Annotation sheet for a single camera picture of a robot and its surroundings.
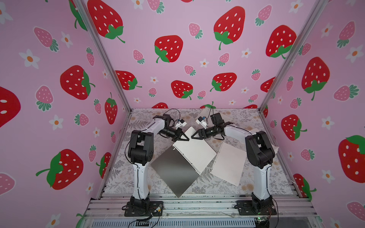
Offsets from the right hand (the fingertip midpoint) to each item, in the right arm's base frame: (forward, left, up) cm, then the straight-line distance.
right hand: (196, 136), depth 93 cm
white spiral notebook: (+36, -9, -14) cm, 40 cm away
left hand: (-5, +5, +2) cm, 7 cm away
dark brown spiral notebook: (-22, +12, -8) cm, 26 cm away
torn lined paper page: (+15, -44, -11) cm, 48 cm away
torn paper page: (-12, -23, -15) cm, 30 cm away
